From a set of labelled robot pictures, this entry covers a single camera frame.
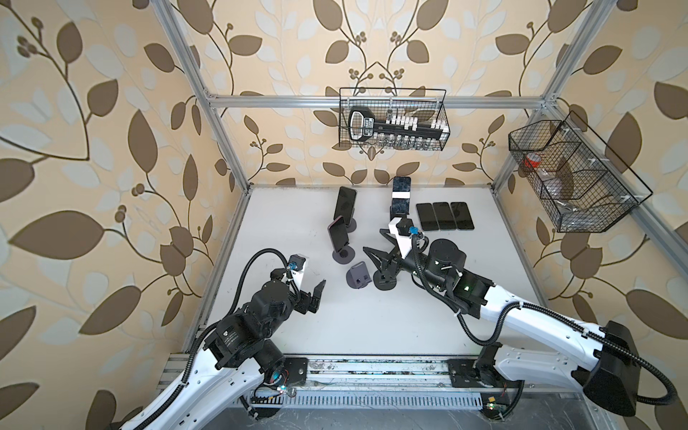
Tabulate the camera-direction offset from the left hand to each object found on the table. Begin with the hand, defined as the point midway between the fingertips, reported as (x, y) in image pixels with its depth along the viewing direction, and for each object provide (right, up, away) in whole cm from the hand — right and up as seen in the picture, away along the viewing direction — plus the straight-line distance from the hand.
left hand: (311, 275), depth 71 cm
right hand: (+17, +10, -4) cm, 20 cm away
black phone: (+42, +15, +38) cm, 58 cm away
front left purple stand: (+13, -5, +16) cm, 21 cm away
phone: (+30, +25, +31) cm, 50 cm away
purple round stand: (+8, +1, +28) cm, 29 cm away
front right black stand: (+21, -6, +17) cm, 28 cm away
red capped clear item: (+71, +34, +16) cm, 80 cm away
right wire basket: (+75, +24, +2) cm, 79 cm away
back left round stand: (+11, +11, +37) cm, 40 cm away
